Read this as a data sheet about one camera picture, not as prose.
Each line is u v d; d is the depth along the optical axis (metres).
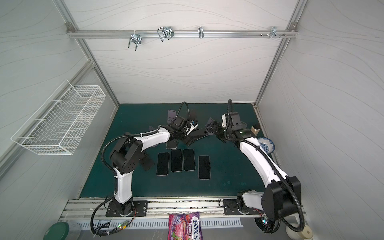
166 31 0.76
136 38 0.79
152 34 0.81
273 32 0.77
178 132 0.77
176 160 0.91
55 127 0.66
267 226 0.72
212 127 0.73
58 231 0.59
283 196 0.40
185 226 0.67
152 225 0.70
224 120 0.75
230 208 0.73
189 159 0.91
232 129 0.61
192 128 0.85
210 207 0.75
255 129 0.98
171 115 1.05
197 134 1.01
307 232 0.59
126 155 0.52
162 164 0.89
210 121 0.98
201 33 0.78
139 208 0.74
